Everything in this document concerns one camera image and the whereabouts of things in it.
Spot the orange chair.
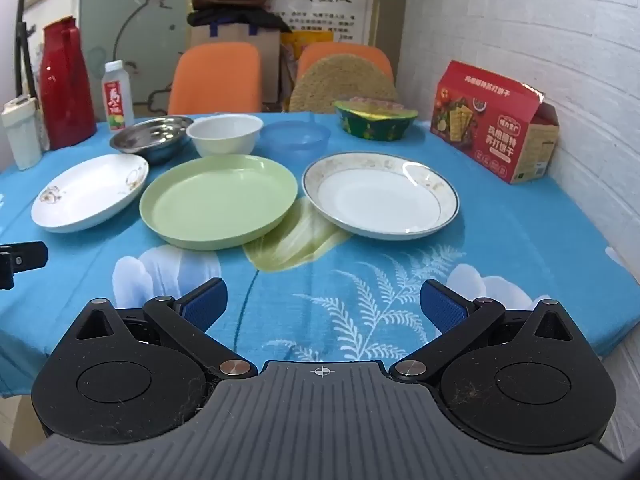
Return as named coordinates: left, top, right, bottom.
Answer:
left=167, top=42, right=262, bottom=116
left=295, top=42, right=396, bottom=91

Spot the blue floral tablecloth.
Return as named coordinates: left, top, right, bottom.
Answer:
left=0, top=112, right=640, bottom=401

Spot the woven straw seat cushion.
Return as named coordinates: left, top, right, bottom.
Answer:
left=290, top=52, right=398, bottom=113

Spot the blue plastic bowl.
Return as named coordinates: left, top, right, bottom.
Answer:
left=259, top=121, right=332, bottom=163

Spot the green plastic plate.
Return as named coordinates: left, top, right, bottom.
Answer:
left=139, top=155, right=299, bottom=251

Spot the white calligraphy poster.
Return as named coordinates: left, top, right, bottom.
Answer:
left=270, top=0, right=376, bottom=43

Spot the frosted glass door cat drawing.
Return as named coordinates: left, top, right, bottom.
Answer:
left=77, top=0, right=201, bottom=123

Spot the white tumbler cup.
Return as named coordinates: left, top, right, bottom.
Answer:
left=1, top=96, right=43, bottom=171

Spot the red label juice bottle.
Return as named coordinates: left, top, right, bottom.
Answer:
left=101, top=60, right=135, bottom=128

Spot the green instant noodle bowl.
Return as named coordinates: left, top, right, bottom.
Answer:
left=333, top=97, right=420, bottom=141

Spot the red thermos jug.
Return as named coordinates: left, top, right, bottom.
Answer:
left=39, top=19, right=97, bottom=151

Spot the stainless steel bowl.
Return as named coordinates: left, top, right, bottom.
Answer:
left=109, top=116, right=195, bottom=165

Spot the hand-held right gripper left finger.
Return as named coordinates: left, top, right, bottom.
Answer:
left=75, top=277, right=258, bottom=381

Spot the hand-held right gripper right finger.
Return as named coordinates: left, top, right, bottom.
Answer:
left=390, top=279, right=574, bottom=382

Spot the white gold-rimmed plate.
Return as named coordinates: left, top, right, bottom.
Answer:
left=301, top=152, right=460, bottom=240

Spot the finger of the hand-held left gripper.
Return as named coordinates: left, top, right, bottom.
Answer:
left=0, top=241, right=49, bottom=291

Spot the red cracker box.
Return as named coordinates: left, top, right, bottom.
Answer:
left=430, top=60, right=561, bottom=185

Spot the white bowl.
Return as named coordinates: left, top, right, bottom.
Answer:
left=186, top=114, right=264, bottom=157

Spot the white floral oval plate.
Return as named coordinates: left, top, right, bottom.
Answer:
left=31, top=153, right=150, bottom=233

